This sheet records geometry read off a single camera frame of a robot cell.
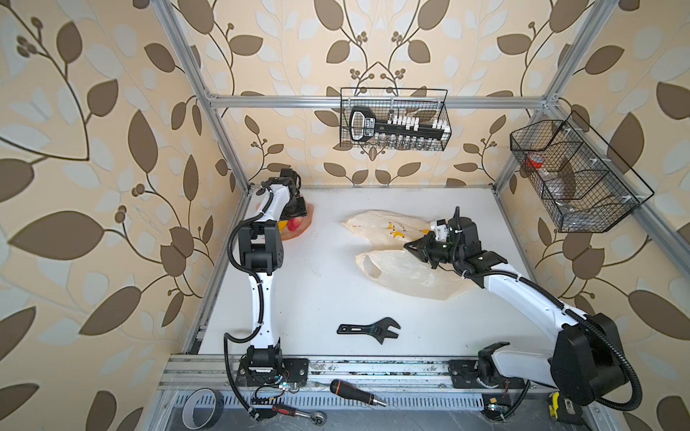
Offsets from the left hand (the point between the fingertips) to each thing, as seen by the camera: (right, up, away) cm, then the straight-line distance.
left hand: (291, 211), depth 105 cm
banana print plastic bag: (+35, -15, -28) cm, 47 cm away
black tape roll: (-19, -53, -35) cm, 67 cm away
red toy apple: (+1, -5, 0) cm, 5 cm away
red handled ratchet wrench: (+15, -52, -38) cm, 66 cm away
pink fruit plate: (-1, -9, 0) cm, 9 cm away
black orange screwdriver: (+23, -48, -34) cm, 63 cm away
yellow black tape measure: (+78, -51, -38) cm, 100 cm away
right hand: (+40, -11, -24) cm, 47 cm away
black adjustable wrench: (+32, -37, -22) cm, 54 cm away
